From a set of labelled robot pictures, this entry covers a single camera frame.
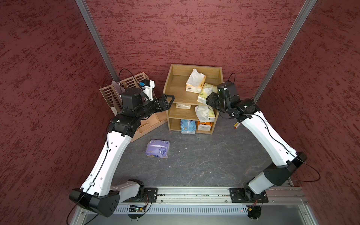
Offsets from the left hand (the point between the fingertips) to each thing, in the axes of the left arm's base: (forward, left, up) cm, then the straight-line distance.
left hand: (167, 102), depth 65 cm
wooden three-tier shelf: (+12, -11, -22) cm, 28 cm away
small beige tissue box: (+15, -8, -19) cm, 26 cm away
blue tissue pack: (+8, -11, -34) cm, 37 cm away
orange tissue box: (+8, -22, -32) cm, 40 cm away
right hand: (+6, -21, -6) cm, 23 cm away
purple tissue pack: (-9, +8, -33) cm, 35 cm away
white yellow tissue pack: (+7, -21, -17) cm, 28 cm away
